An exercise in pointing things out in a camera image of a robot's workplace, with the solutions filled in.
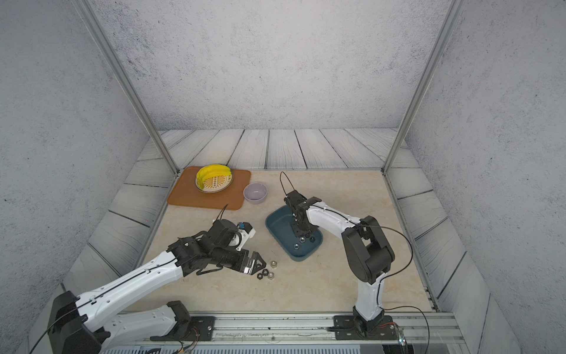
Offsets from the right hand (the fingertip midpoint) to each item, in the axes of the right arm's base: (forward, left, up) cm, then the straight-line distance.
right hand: (304, 228), depth 92 cm
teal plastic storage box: (+6, +11, -3) cm, 13 cm away
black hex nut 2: (-17, +15, -4) cm, 23 cm away
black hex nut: (-3, -3, -4) cm, 6 cm away
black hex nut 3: (-18, +18, -5) cm, 26 cm away
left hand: (-19, +16, +10) cm, 27 cm away
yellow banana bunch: (+33, +48, +1) cm, 58 cm away
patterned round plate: (+27, +45, -3) cm, 53 cm away
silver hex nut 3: (-18, +13, -5) cm, 23 cm away
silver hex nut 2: (-14, +12, -4) cm, 19 cm away
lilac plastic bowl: (+21, +23, -1) cm, 31 cm away
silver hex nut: (-3, +1, -4) cm, 5 cm away
